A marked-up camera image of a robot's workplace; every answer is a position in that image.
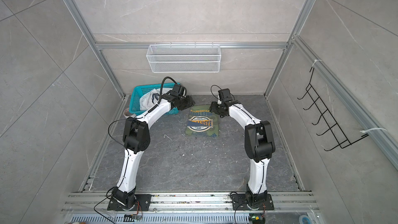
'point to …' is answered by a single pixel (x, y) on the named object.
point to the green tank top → (202, 122)
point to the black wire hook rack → (335, 129)
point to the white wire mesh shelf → (183, 58)
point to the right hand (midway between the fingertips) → (213, 107)
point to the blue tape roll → (304, 219)
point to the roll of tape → (126, 112)
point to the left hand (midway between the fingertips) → (194, 100)
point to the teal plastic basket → (134, 98)
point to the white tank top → (151, 98)
